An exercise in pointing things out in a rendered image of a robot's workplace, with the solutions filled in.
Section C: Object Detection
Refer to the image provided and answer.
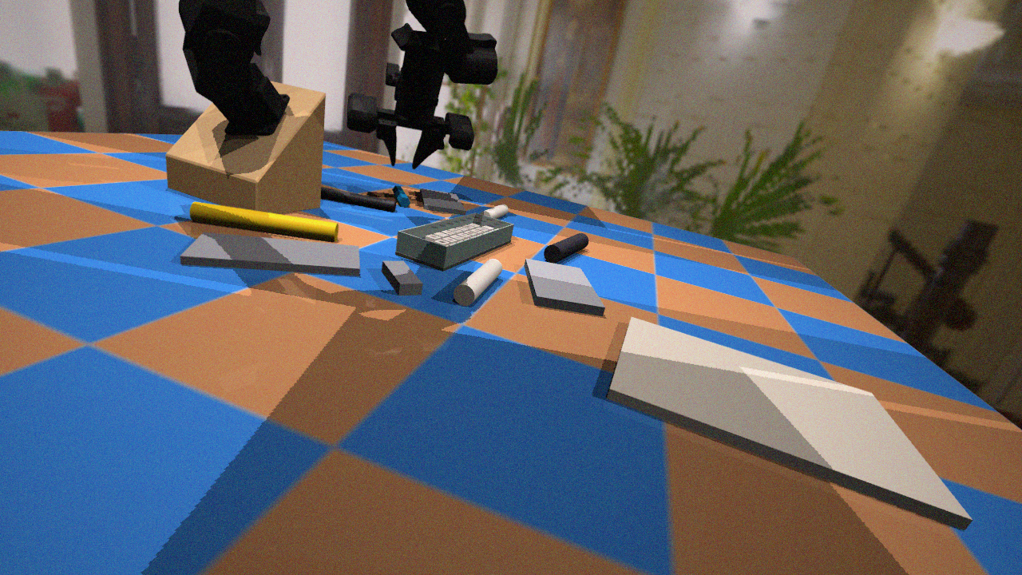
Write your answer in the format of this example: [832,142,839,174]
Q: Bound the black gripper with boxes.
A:
[347,75,474,169]

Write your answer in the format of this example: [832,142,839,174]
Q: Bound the grey keyboard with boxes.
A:
[394,213,514,271]

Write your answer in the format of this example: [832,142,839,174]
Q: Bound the white flat rectangular board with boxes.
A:
[607,317,972,530]

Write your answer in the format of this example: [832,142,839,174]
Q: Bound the white cylinder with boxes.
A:
[454,259,502,306]
[480,204,509,219]

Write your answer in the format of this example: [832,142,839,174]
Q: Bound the yellow cylinder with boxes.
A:
[189,202,339,241]

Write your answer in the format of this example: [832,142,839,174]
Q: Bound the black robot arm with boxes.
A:
[179,0,498,135]

